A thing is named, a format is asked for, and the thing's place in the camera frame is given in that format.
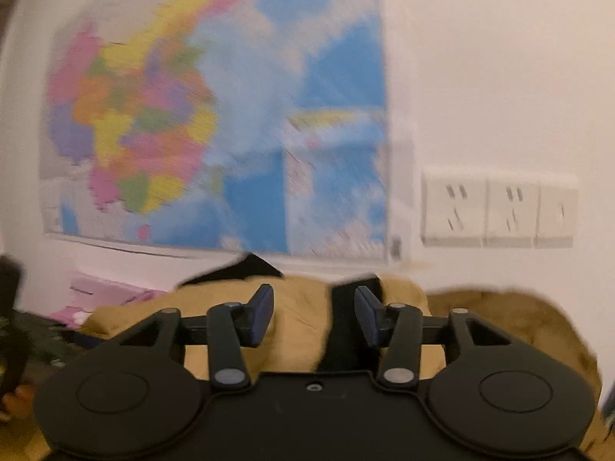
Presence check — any tan and black garment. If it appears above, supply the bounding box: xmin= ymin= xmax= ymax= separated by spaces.
xmin=80 ymin=257 xmax=614 ymax=460

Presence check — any white wall socket panel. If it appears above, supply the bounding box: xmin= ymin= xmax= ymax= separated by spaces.
xmin=420 ymin=167 xmax=578 ymax=248

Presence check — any colourful wall map poster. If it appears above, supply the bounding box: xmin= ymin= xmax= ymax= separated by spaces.
xmin=40 ymin=0 xmax=412 ymax=262

